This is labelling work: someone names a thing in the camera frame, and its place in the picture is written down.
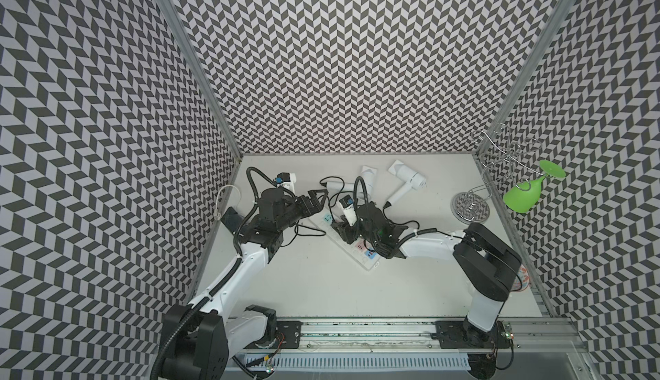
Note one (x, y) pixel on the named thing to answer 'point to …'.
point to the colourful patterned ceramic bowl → (522, 278)
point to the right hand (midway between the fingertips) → (338, 224)
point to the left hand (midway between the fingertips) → (319, 196)
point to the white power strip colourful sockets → (361, 251)
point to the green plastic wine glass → (526, 195)
